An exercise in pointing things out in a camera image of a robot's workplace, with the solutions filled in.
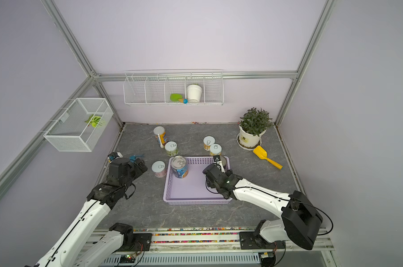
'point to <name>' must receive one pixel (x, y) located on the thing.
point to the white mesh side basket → (79, 127)
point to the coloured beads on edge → (195, 234)
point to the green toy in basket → (93, 120)
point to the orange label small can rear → (207, 141)
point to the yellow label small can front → (215, 149)
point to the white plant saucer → (247, 148)
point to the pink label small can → (158, 168)
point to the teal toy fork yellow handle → (132, 157)
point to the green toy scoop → (177, 97)
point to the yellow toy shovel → (263, 153)
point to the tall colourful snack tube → (161, 137)
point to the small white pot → (194, 93)
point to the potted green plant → (252, 125)
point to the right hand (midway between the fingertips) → (217, 173)
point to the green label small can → (171, 149)
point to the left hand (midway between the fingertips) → (137, 166)
